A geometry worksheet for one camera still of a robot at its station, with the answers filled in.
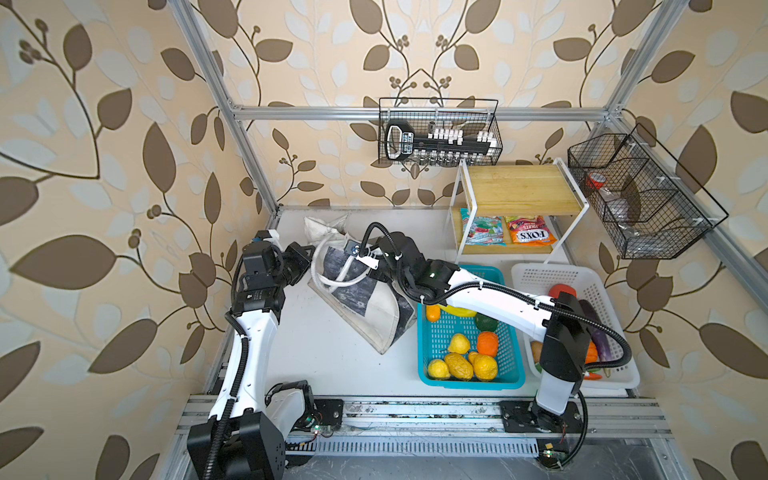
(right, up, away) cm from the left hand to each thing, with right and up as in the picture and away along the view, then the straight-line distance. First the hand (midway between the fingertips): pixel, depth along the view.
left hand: (315, 244), depth 76 cm
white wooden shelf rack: (+53, +9, -1) cm, 54 cm away
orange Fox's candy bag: (+61, +4, +13) cm, 63 cm away
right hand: (+14, 0, +1) cm, 14 cm away
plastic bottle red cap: (+76, +18, +5) cm, 78 cm away
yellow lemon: (+39, -28, +6) cm, 48 cm away
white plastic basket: (+66, -12, +17) cm, 69 cm away
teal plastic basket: (+33, -25, +13) cm, 44 cm away
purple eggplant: (+75, -19, +7) cm, 78 cm away
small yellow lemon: (+32, -33, +1) cm, 46 cm away
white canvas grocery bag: (+13, -17, +4) cm, 22 cm away
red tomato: (+71, -15, +15) cm, 74 cm away
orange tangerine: (+46, -27, +4) cm, 54 cm away
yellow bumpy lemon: (+38, -33, +2) cm, 50 cm away
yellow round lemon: (+44, -32, +1) cm, 55 cm away
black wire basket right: (+84, +9, -4) cm, 85 cm away
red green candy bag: (+47, +4, +13) cm, 49 cm away
